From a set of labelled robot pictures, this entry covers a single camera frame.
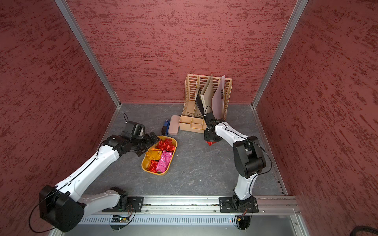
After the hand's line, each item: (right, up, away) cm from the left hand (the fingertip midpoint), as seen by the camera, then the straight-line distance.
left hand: (154, 146), depth 79 cm
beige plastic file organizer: (+21, +15, +22) cm, 34 cm away
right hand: (+33, +1, +14) cm, 36 cm away
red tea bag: (+33, 0, +15) cm, 37 cm away
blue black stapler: (+2, +8, +21) cm, 23 cm away
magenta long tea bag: (+5, -8, +2) cm, 10 cm away
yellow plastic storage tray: (+10, 0, +12) cm, 16 cm away
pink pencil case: (+8, +10, +24) cm, 27 cm away
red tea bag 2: (+4, -1, +10) cm, 11 cm away
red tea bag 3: (-1, -11, +4) cm, 12 cm away
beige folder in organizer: (+30, +31, +13) cm, 45 cm away
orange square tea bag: (-2, -6, +5) cm, 8 cm away
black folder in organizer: (+26, +27, +25) cm, 45 cm away
